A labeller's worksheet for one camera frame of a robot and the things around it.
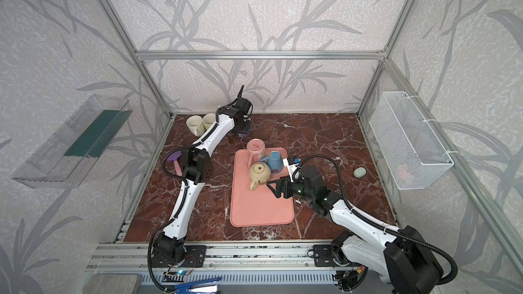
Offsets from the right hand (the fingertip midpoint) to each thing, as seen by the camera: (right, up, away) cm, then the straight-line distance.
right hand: (274, 176), depth 80 cm
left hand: (-15, +22, +25) cm, 37 cm away
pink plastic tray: (-6, -15, +6) cm, 17 cm away
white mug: (-41, +21, +25) cm, 52 cm away
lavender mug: (-15, +16, +16) cm, 27 cm away
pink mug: (-8, +10, +12) cm, 17 cm away
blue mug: (+1, +4, +12) cm, 13 cm away
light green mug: (-36, +24, +28) cm, 52 cm away
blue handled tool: (-23, -35, -12) cm, 43 cm away
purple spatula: (-51, +5, +22) cm, 55 cm away
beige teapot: (-6, -1, +7) cm, 9 cm away
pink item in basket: (+48, +3, -7) cm, 48 cm away
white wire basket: (+42, +13, -18) cm, 48 cm away
